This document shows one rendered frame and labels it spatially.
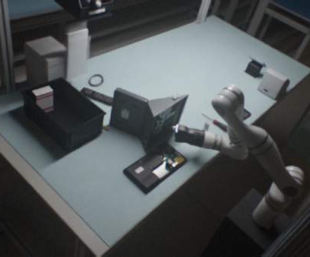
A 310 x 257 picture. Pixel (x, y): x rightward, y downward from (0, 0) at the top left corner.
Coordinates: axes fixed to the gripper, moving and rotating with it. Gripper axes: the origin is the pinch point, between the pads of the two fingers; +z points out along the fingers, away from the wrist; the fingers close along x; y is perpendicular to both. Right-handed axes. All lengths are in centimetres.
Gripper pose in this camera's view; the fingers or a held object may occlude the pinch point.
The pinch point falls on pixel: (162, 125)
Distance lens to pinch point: 142.7
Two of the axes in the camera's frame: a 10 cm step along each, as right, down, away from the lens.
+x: -2.2, 7.2, 6.5
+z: -9.7, -2.3, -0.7
